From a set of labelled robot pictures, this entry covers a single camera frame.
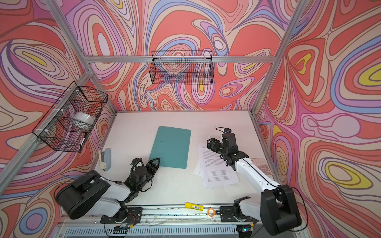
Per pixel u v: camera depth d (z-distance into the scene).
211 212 0.75
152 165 0.80
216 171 0.89
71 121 0.69
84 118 0.73
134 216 0.72
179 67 1.01
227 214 0.73
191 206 0.75
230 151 0.65
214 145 0.75
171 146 0.99
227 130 0.77
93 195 0.44
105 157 0.91
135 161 0.84
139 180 0.68
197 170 0.89
